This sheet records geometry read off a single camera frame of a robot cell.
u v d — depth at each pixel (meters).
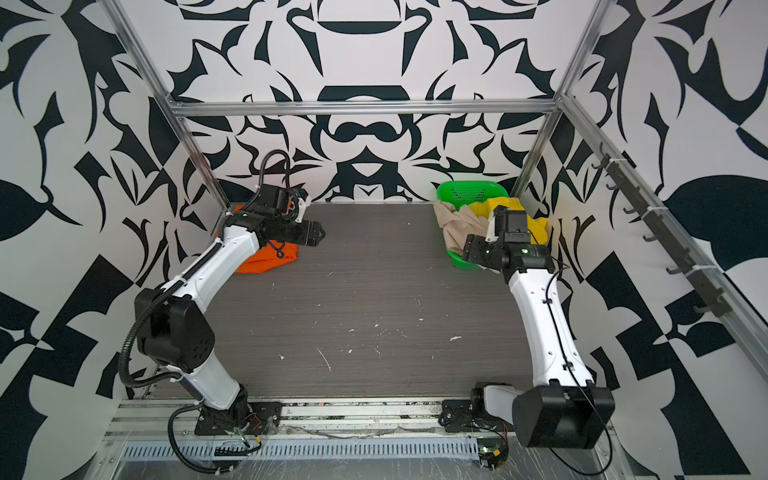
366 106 0.91
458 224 0.94
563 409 0.38
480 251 0.70
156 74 0.85
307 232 0.76
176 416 0.66
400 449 0.71
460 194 1.22
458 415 0.76
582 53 0.80
